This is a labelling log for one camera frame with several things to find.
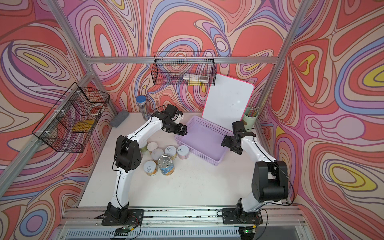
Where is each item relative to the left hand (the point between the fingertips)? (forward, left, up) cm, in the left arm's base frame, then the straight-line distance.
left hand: (183, 131), depth 96 cm
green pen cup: (+10, -45, +4) cm, 47 cm away
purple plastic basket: (+1, -14, -9) cm, 17 cm away
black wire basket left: (-13, +54, +22) cm, 59 cm away
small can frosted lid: (-15, +16, -2) cm, 22 cm away
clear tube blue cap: (+19, +29, +9) cm, 36 cm away
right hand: (-12, -29, -2) cm, 31 cm away
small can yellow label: (-12, +7, -5) cm, 15 cm away
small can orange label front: (-23, +18, -4) cm, 30 cm away
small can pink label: (-13, 0, -4) cm, 13 cm away
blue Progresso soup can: (-24, +8, +1) cm, 25 cm away
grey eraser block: (+20, +51, -7) cm, 55 cm away
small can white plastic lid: (-11, +19, -1) cm, 22 cm away
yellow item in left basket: (-13, +47, +21) cm, 53 cm away
